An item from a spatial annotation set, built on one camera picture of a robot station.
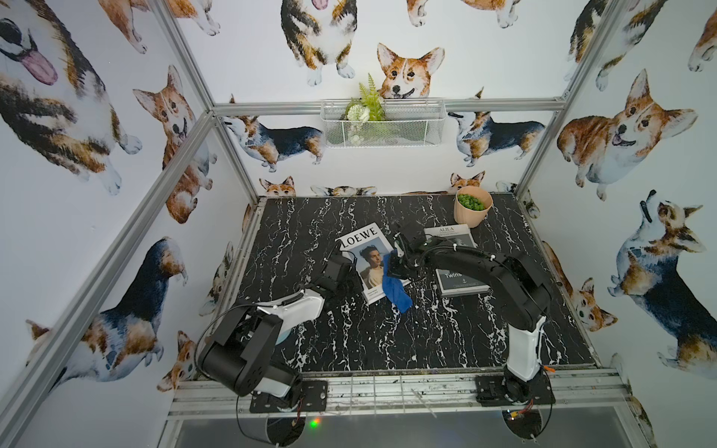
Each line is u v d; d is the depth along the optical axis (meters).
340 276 0.73
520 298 0.50
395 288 0.88
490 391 0.73
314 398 0.73
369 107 0.82
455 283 0.90
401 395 0.75
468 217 1.05
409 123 0.92
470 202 1.04
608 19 0.75
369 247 1.01
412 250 0.74
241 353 0.44
